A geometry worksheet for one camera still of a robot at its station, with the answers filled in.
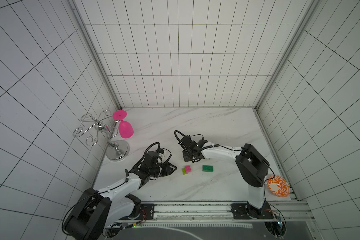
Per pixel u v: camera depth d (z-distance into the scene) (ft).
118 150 3.11
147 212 2.36
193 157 2.15
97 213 1.32
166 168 2.39
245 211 2.38
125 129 2.80
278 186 2.61
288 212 2.46
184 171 2.79
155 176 2.35
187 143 2.33
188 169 2.75
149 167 2.16
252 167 1.59
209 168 2.81
